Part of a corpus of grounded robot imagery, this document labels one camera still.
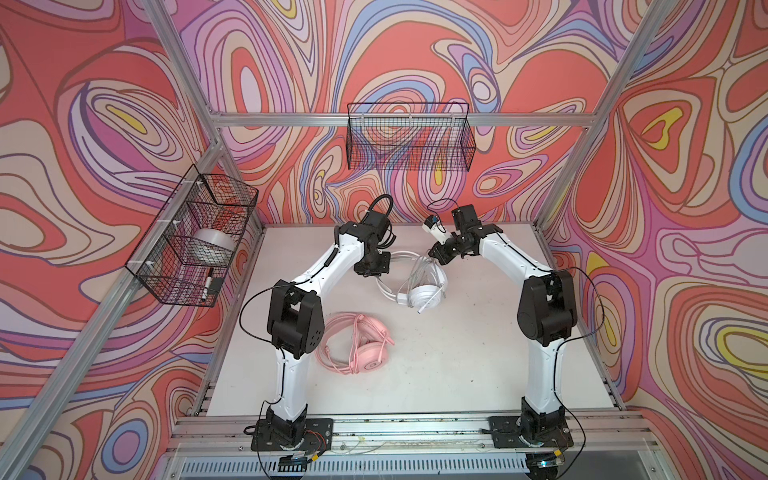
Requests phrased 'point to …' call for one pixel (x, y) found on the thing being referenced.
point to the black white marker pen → (208, 283)
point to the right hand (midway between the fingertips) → (436, 256)
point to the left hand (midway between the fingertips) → (385, 270)
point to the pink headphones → (370, 344)
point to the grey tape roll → (211, 247)
